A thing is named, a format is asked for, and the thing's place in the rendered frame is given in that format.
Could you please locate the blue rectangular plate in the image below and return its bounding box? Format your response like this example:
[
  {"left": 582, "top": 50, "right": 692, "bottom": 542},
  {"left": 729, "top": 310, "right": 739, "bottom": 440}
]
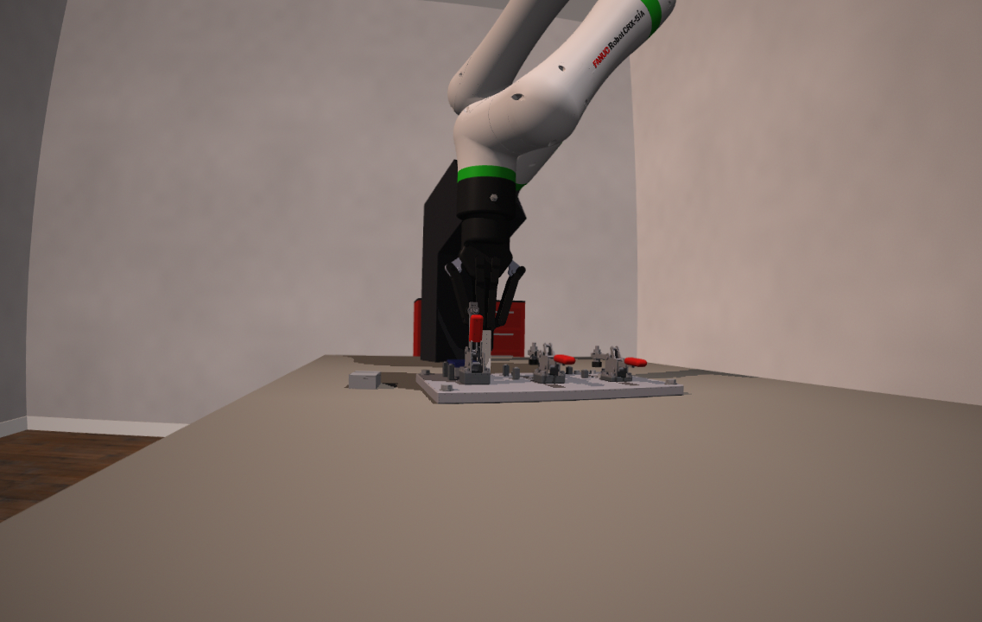
[{"left": 447, "top": 359, "right": 465, "bottom": 377}]

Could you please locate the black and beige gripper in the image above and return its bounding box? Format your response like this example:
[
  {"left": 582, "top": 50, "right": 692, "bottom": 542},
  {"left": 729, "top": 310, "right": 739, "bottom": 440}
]
[{"left": 444, "top": 218, "right": 526, "bottom": 370}]

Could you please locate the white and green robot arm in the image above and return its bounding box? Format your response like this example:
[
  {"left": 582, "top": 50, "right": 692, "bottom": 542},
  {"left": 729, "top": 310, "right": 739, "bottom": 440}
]
[{"left": 447, "top": 0, "right": 676, "bottom": 221}]

